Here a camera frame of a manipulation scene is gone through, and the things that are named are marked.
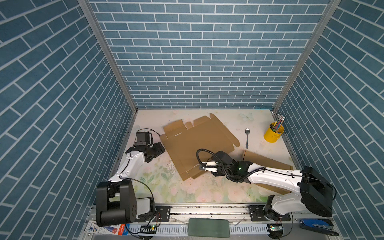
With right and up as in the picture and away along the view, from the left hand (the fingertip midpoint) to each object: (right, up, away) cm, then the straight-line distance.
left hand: (160, 150), depth 89 cm
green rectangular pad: (+28, -34, -18) cm, 47 cm away
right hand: (+30, -4, -5) cm, 30 cm away
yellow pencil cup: (+71, +7, +9) cm, 72 cm away
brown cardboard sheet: (+18, +1, +13) cm, 22 cm away
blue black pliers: (+81, -32, -19) cm, 89 cm away
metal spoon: (+58, +9, +19) cm, 62 cm away
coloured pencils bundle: (+74, +17, +5) cm, 77 cm away
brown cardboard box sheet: (+65, -8, +2) cm, 65 cm away
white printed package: (-13, -33, -20) cm, 41 cm away
